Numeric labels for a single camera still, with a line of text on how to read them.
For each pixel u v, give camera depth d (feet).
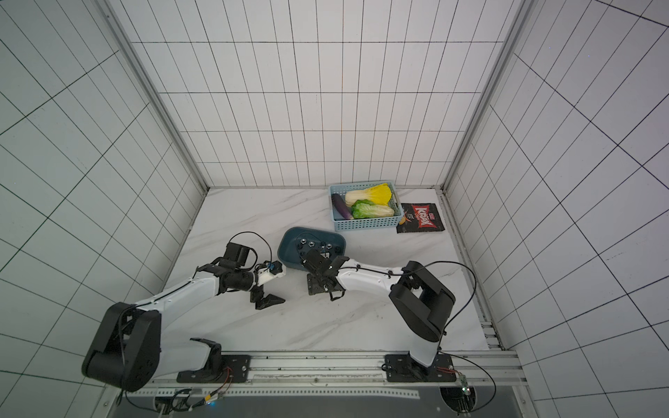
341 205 3.58
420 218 3.58
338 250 3.21
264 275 2.43
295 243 3.29
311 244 3.28
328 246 3.28
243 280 2.38
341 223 3.28
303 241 3.28
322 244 3.30
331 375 2.38
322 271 2.18
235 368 2.38
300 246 3.28
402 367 2.37
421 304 1.49
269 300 2.42
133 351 1.35
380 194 3.47
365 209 3.31
